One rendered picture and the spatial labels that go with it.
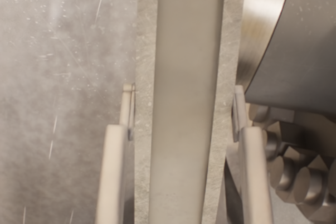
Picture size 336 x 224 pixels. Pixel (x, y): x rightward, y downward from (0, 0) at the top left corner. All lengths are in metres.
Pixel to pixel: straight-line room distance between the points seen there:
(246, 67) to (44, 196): 0.20
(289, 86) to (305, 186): 0.11
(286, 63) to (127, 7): 0.29
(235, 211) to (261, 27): 0.23
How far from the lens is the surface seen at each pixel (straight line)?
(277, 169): 0.62
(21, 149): 0.22
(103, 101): 0.20
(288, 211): 0.93
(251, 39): 0.37
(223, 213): 0.24
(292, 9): 0.43
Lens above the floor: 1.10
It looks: 77 degrees down
